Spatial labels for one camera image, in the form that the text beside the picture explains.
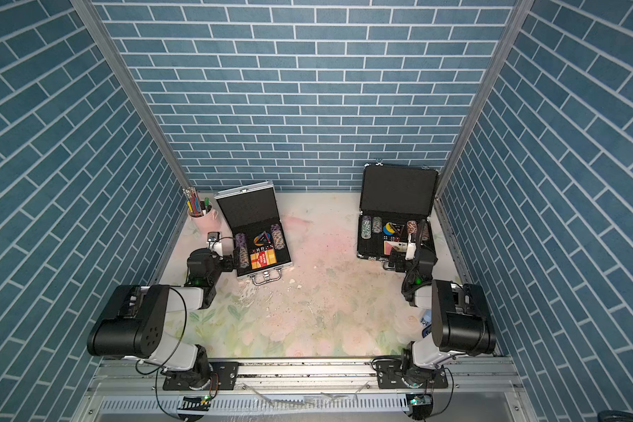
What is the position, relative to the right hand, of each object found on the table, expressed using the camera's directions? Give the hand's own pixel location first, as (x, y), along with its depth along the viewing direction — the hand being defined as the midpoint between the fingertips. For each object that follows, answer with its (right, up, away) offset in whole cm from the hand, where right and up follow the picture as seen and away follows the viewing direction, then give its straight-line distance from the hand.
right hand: (409, 250), depth 95 cm
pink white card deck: (-2, +1, +6) cm, 6 cm away
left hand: (-65, +1, -1) cm, 65 cm away
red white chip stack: (+4, +8, +10) cm, 14 cm away
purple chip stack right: (-50, +4, +6) cm, 50 cm away
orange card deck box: (-54, -3, +1) cm, 54 cm away
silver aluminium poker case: (-56, 0, +4) cm, 56 cm away
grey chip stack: (-10, +9, +10) cm, 17 cm away
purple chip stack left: (-64, +3, +6) cm, 64 cm away
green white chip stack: (-15, +7, +7) cm, 18 cm away
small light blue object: (+2, -21, -12) cm, 24 cm away
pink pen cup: (-78, +12, +6) cm, 79 cm away
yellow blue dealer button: (-6, +7, +10) cm, 14 cm away
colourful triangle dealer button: (-56, +4, +7) cm, 56 cm away
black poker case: (-2, +19, +13) cm, 23 cm away
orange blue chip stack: (+9, +6, +8) cm, 13 cm away
